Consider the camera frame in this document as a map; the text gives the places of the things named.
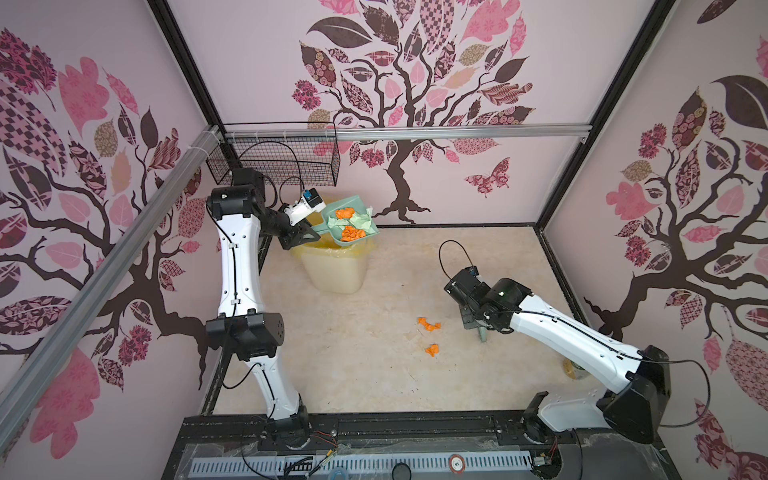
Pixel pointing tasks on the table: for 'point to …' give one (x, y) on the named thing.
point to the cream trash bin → (335, 270)
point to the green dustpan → (349, 221)
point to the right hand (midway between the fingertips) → (476, 309)
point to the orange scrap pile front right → (344, 213)
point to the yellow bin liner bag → (323, 247)
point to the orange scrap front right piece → (351, 233)
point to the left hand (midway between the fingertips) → (307, 234)
